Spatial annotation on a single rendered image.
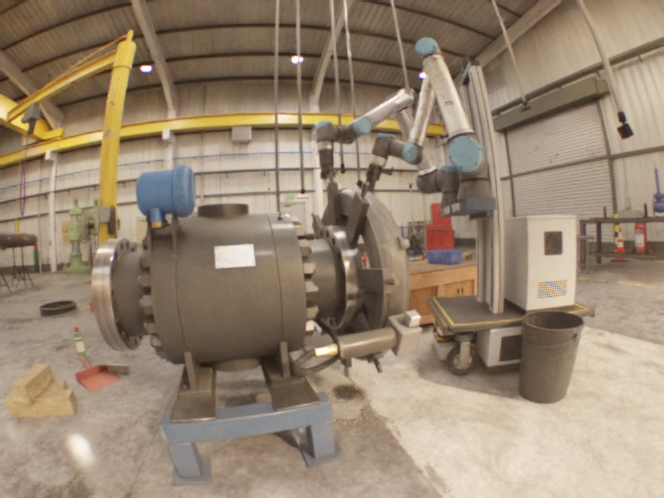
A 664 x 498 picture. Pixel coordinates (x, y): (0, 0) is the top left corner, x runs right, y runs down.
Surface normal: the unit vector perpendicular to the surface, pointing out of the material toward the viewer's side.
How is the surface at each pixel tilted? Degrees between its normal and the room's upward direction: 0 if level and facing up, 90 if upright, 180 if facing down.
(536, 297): 90
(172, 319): 99
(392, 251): 71
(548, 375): 93
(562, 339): 93
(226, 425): 90
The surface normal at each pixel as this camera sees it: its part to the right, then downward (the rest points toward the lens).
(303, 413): 0.35, 0.03
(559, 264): -0.17, 0.06
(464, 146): -0.54, 0.15
